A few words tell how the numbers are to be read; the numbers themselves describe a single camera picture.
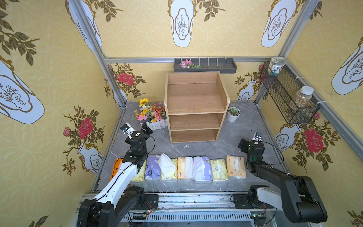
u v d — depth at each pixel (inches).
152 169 31.7
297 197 16.6
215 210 28.3
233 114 40.6
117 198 18.0
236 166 32.3
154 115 36.4
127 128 27.0
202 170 31.1
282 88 35.7
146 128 29.4
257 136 30.2
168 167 31.0
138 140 23.5
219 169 31.7
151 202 28.9
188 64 34.6
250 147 27.8
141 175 30.7
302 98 25.8
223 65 36.4
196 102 30.4
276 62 33.4
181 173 31.3
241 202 29.1
